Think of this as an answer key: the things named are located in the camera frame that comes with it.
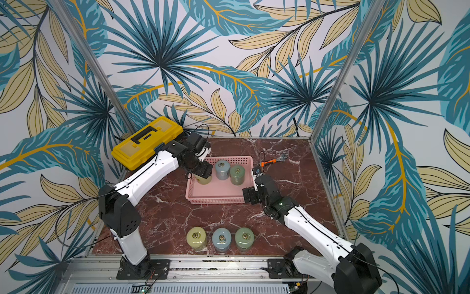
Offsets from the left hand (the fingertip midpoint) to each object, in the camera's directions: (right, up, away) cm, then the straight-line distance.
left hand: (202, 172), depth 83 cm
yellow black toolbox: (-33, +12, +7) cm, 35 cm away
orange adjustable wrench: (+38, +5, +26) cm, 46 cm away
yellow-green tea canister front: (0, -25, -10) cm, 27 cm away
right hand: (+24, -6, 0) cm, 25 cm away
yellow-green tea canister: (0, -4, +4) cm, 6 cm away
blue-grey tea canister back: (+8, +1, +12) cm, 14 cm away
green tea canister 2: (+19, -26, -10) cm, 33 cm away
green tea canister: (+16, -2, +10) cm, 19 cm away
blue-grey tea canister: (+10, -26, -10) cm, 29 cm away
